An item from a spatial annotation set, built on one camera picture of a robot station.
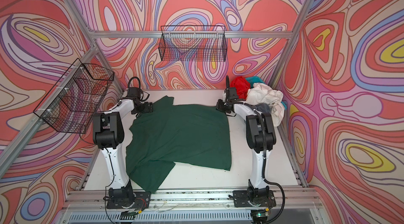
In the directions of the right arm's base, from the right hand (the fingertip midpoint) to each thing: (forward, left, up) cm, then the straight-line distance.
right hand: (218, 109), depth 102 cm
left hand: (+5, +48, -1) cm, 49 cm away
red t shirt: (+12, -16, +10) cm, 22 cm away
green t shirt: (-15, +18, -6) cm, 24 cm away
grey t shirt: (-7, -26, +9) cm, 28 cm away
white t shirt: (+4, -27, +9) cm, 29 cm away
